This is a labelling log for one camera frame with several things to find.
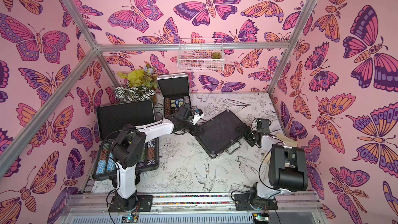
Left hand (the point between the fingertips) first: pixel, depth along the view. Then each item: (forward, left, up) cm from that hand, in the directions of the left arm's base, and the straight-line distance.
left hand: (203, 129), depth 94 cm
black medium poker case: (-3, -11, 0) cm, 11 cm away
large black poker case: (+4, +56, +5) cm, 56 cm away
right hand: (-1, -24, -1) cm, 24 cm away
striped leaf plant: (+13, +42, +17) cm, 47 cm away
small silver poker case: (+30, +20, +3) cm, 36 cm away
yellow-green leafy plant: (+29, +37, +17) cm, 50 cm away
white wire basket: (+35, +2, +29) cm, 46 cm away
